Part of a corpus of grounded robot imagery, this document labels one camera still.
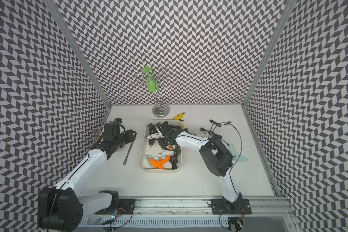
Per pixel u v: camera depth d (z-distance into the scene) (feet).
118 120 2.47
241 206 2.22
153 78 3.51
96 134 3.48
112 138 2.07
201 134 3.22
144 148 3.05
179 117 3.55
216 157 1.67
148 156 2.90
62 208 1.25
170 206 2.42
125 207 2.33
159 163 2.75
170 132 2.38
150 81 3.28
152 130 3.25
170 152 2.92
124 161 2.90
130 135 2.46
